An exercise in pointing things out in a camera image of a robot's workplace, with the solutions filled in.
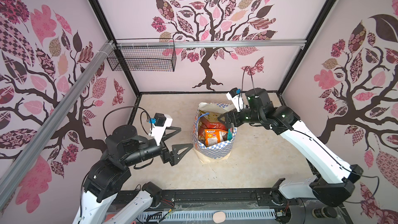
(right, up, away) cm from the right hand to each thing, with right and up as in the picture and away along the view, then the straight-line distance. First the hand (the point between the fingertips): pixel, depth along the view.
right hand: (225, 112), depth 67 cm
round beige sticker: (-3, -47, +1) cm, 47 cm away
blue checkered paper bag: (-3, -19, +5) cm, 20 cm away
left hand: (-16, -9, -14) cm, 23 cm away
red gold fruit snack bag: (-9, -7, +17) cm, 21 cm away
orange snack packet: (-5, -12, +9) cm, 16 cm away
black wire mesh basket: (-46, +35, +28) cm, 65 cm away
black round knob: (+42, -41, -5) cm, 59 cm away
